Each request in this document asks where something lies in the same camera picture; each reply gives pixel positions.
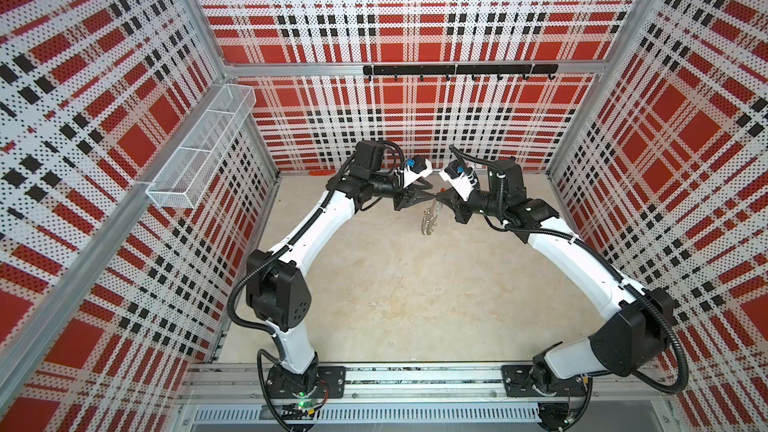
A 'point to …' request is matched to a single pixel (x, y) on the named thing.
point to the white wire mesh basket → (184, 180)
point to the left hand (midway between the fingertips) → (429, 192)
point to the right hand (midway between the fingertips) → (441, 196)
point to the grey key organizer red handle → (429, 220)
